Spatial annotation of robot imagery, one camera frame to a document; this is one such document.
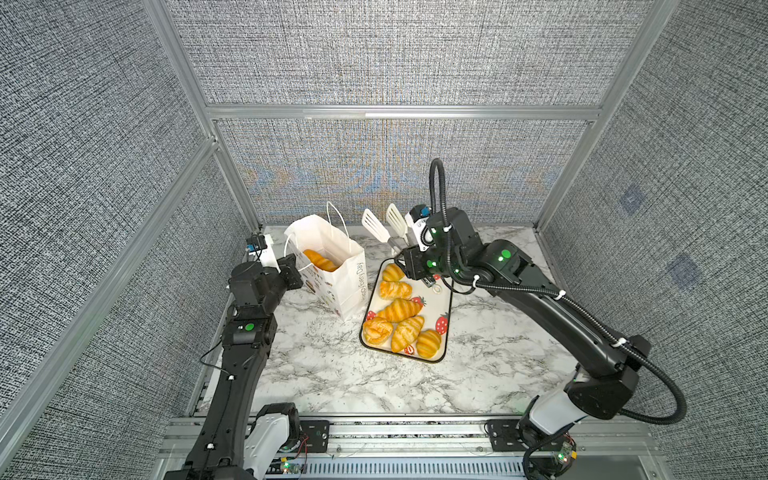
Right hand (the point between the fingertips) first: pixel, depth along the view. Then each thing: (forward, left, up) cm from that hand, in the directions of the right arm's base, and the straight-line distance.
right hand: (403, 249), depth 67 cm
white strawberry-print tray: (+2, -12, -33) cm, 35 cm away
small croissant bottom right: (-10, -8, -31) cm, 33 cm away
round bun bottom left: (-6, +6, -30) cm, 32 cm away
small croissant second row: (+7, +2, -30) cm, 31 cm away
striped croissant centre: (+1, -1, -31) cm, 31 cm away
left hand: (+4, +25, -5) cm, 26 cm away
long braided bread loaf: (+14, +25, -24) cm, 37 cm away
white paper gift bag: (0, +16, -18) cm, 24 cm away
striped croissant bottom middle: (-7, -2, -29) cm, 30 cm away
